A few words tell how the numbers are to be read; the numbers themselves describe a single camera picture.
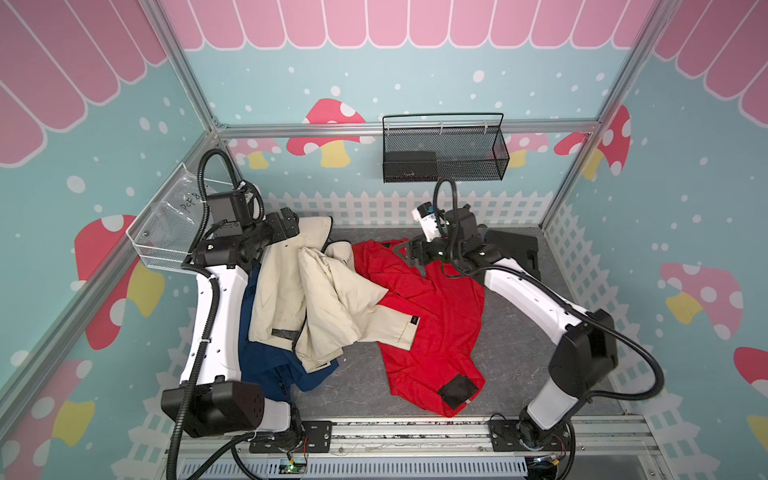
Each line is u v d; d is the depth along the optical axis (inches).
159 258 24.1
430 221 27.9
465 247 24.6
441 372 32.0
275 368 32.2
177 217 27.4
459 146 37.3
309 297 31.2
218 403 15.2
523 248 42.0
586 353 17.5
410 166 34.2
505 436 29.2
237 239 20.5
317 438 29.4
